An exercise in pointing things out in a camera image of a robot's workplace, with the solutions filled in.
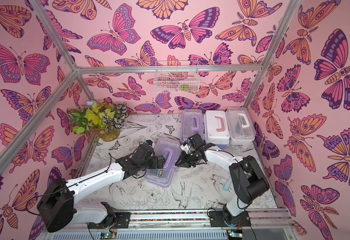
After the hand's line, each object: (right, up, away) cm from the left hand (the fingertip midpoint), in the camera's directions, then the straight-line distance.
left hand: (160, 159), depth 84 cm
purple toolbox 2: (+20, +21, +21) cm, 36 cm away
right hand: (+9, -2, 0) cm, 9 cm away
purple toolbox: (+5, +6, +2) cm, 8 cm away
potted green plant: (-35, +24, +2) cm, 42 cm away
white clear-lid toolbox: (+51, +17, +12) cm, 55 cm away
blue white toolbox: (+34, +18, +11) cm, 40 cm away
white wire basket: (+9, +51, +11) cm, 53 cm away
